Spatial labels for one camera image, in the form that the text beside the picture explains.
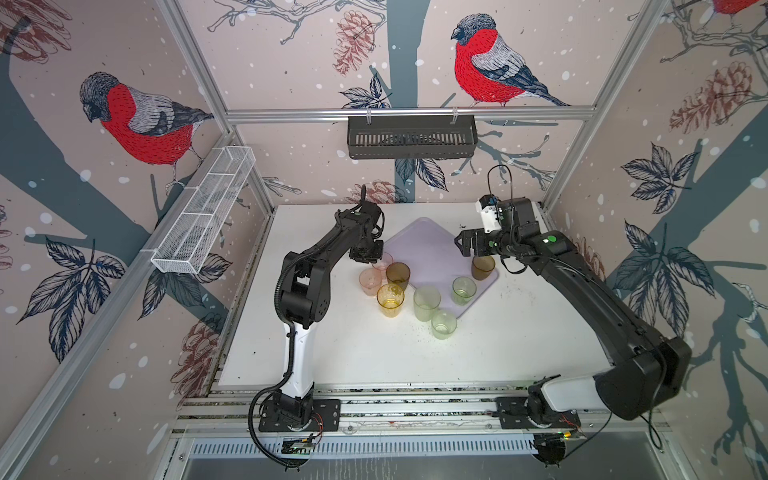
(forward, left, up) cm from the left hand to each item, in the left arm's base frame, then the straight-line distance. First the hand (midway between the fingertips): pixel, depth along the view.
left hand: (374, 259), depth 96 cm
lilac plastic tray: (+6, -19, -3) cm, 20 cm away
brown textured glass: (-3, -35, -1) cm, 36 cm away
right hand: (-6, -26, +17) cm, 32 cm away
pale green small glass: (-20, -22, -7) cm, 30 cm away
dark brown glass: (-7, -8, +2) cm, 10 cm away
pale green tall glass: (-12, -17, -6) cm, 22 cm away
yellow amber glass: (-12, -5, -4) cm, 14 cm away
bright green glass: (-9, -29, -6) cm, 31 cm away
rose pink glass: (+1, -4, -3) cm, 5 cm away
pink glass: (-6, +2, -4) cm, 7 cm away
